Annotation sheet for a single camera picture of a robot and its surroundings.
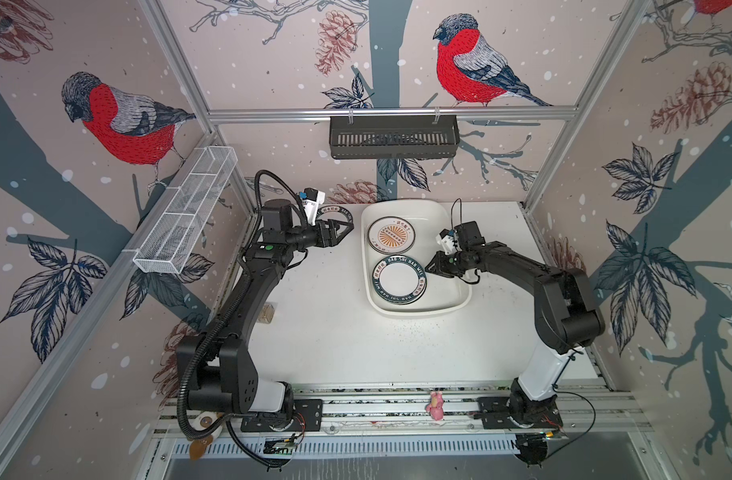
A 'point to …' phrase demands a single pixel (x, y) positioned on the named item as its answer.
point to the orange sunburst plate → (391, 235)
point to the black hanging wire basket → (393, 137)
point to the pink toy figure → (436, 405)
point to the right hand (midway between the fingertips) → (429, 265)
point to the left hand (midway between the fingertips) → (349, 221)
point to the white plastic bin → (442, 295)
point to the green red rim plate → (402, 295)
